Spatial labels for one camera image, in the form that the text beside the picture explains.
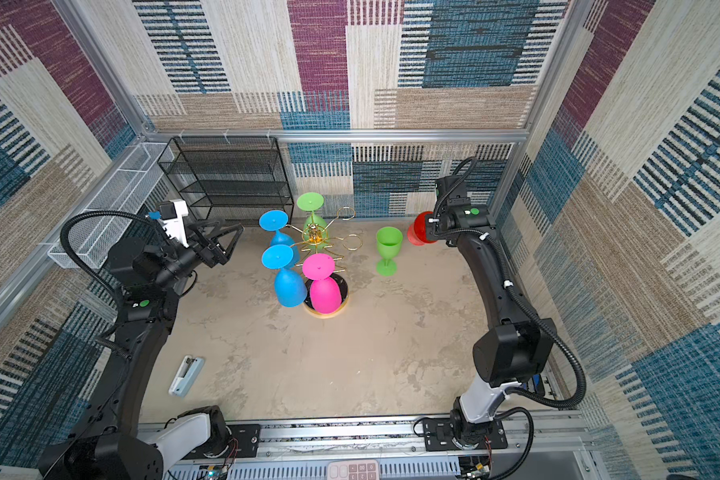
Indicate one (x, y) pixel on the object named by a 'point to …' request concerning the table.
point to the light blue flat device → (185, 376)
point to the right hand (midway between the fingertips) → (442, 229)
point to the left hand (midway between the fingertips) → (231, 221)
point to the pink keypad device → (353, 470)
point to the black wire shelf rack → (228, 171)
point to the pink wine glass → (325, 293)
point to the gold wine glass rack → (352, 242)
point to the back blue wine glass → (276, 220)
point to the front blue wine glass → (290, 289)
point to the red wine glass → (417, 231)
